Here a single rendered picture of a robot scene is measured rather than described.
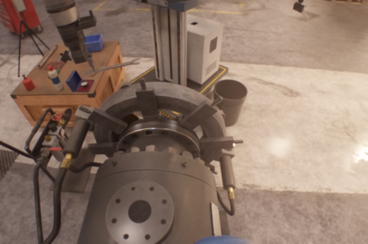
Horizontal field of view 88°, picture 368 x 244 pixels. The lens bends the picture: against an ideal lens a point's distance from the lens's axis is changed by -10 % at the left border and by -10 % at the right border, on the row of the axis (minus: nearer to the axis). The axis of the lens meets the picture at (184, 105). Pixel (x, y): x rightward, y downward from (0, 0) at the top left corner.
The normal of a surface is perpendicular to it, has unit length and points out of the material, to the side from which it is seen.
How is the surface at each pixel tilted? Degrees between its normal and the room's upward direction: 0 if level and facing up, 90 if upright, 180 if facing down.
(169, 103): 90
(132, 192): 0
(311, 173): 0
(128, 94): 37
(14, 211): 0
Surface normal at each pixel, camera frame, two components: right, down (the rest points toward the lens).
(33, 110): 0.01, 0.68
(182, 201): 0.46, -0.66
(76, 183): 0.00, -0.73
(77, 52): 0.22, 0.36
